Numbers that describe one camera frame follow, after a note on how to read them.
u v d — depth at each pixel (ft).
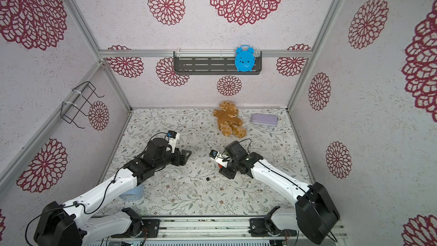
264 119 3.61
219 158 2.33
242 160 2.01
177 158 2.30
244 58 2.95
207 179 2.88
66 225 1.26
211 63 3.04
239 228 2.50
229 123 3.37
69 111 2.39
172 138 2.30
